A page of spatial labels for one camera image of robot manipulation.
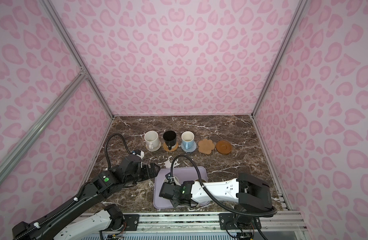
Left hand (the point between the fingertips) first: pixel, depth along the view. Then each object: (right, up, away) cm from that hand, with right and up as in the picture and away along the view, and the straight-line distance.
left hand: (155, 168), depth 75 cm
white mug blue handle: (+16, +13, +19) cm, 28 cm away
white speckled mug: (-8, +12, +26) cm, 30 cm away
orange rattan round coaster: (+6, +7, +23) cm, 25 cm away
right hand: (+10, -15, +3) cm, 18 cm away
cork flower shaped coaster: (+28, +8, +26) cm, 39 cm away
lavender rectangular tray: (+13, -8, +16) cm, 23 cm away
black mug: (+5, +14, +21) cm, 25 cm away
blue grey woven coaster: (+16, +5, +23) cm, 29 cm away
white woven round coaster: (-7, +5, +24) cm, 25 cm away
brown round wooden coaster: (+40, +7, +27) cm, 49 cm away
